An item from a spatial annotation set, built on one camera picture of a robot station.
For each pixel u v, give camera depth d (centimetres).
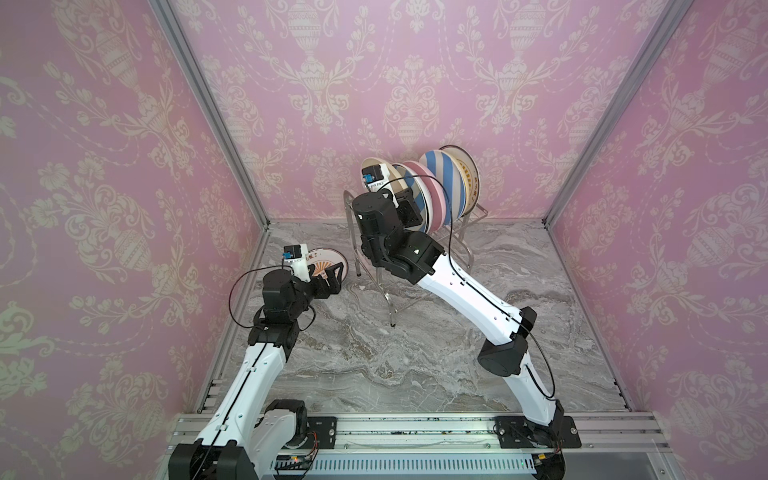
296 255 66
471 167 73
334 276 71
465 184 72
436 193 69
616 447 76
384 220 47
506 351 49
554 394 83
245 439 42
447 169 73
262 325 59
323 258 109
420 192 67
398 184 65
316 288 70
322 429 75
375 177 55
